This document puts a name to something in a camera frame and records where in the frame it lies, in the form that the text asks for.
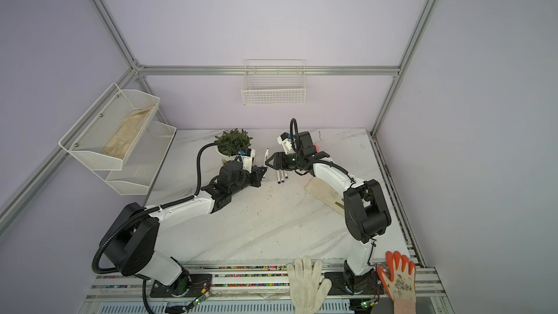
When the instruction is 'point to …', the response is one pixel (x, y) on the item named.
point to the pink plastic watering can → (317, 149)
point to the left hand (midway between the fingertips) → (265, 169)
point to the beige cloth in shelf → (119, 145)
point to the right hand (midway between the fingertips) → (268, 162)
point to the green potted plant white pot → (237, 138)
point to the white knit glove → (307, 293)
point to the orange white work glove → (400, 282)
